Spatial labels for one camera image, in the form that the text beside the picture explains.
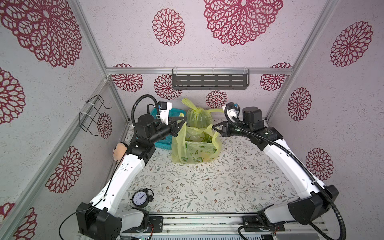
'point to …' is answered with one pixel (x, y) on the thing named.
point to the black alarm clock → (141, 198)
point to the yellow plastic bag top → (199, 117)
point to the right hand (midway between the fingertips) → (213, 125)
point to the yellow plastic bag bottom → (196, 145)
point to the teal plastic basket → (166, 143)
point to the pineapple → (206, 138)
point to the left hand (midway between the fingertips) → (186, 119)
